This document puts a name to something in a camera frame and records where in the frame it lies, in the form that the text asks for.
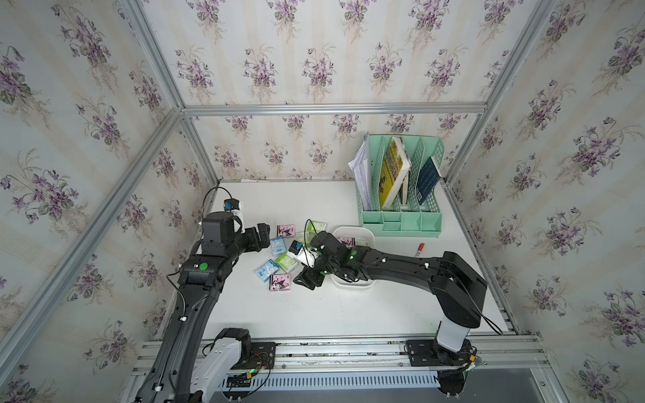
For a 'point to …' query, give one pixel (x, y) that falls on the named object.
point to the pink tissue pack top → (285, 230)
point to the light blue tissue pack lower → (267, 269)
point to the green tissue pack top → (314, 227)
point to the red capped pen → (420, 249)
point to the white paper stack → (359, 166)
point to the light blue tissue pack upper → (278, 246)
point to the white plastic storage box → (364, 238)
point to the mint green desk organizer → (405, 186)
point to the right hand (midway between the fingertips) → (302, 270)
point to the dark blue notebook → (427, 180)
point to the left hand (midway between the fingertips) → (258, 229)
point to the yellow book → (395, 167)
